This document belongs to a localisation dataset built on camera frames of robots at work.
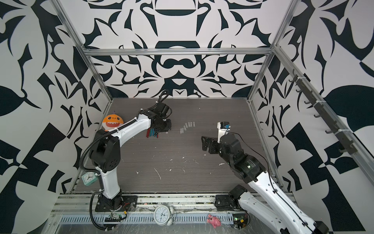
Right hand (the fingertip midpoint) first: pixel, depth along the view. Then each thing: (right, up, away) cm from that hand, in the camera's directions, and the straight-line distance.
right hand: (208, 135), depth 72 cm
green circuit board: (+15, -40, -1) cm, 43 cm away
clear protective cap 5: (-6, +3, +33) cm, 34 cm away
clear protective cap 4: (-8, +3, +33) cm, 34 cm away
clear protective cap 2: (-11, +3, +33) cm, 34 cm away
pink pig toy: (+2, -38, -4) cm, 39 cm away
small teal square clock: (-64, -25, +9) cm, 69 cm away
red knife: (-31, -4, +27) cm, 41 cm away
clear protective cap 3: (-9, +3, +33) cm, 34 cm away
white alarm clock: (-22, -36, -4) cm, 42 cm away
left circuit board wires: (-45, -40, 0) cm, 60 cm away
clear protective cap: (-14, -1, +29) cm, 33 cm away
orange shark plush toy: (-59, +6, +23) cm, 64 cm away
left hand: (-23, +3, +21) cm, 31 cm away
